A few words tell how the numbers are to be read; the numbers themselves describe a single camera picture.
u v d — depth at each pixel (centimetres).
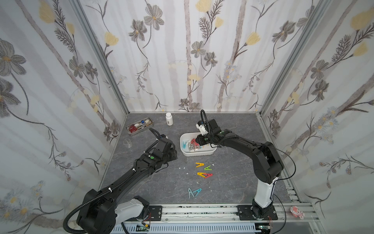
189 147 98
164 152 63
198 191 81
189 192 80
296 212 72
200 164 91
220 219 73
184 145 101
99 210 40
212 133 73
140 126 111
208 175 86
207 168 90
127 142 97
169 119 108
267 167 50
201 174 88
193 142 98
